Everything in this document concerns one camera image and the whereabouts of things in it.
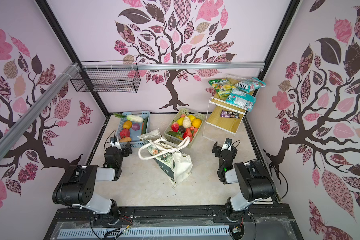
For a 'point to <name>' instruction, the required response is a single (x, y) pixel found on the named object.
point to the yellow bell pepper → (127, 124)
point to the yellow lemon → (191, 117)
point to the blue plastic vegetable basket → (132, 125)
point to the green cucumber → (145, 120)
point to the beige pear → (186, 122)
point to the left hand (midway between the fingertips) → (122, 144)
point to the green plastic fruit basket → (176, 140)
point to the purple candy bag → (229, 114)
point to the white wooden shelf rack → (227, 108)
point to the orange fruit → (196, 123)
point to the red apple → (175, 126)
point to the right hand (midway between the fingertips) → (226, 142)
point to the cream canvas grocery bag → (175, 164)
